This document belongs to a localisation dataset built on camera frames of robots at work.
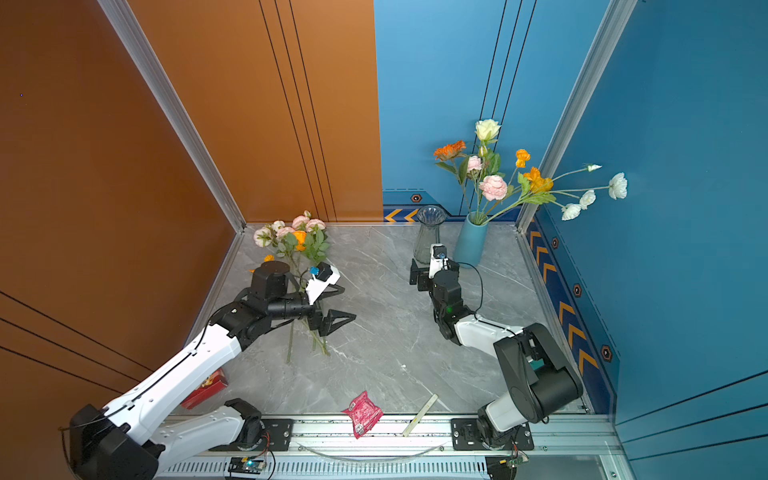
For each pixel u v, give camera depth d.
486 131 0.85
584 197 0.70
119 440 0.38
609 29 0.72
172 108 0.86
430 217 0.97
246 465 0.71
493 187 0.84
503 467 0.70
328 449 0.73
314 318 0.63
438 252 0.74
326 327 0.63
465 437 0.72
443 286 0.67
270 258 1.02
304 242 1.11
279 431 0.74
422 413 0.77
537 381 0.44
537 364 0.49
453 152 0.83
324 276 0.62
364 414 0.76
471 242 0.98
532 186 0.81
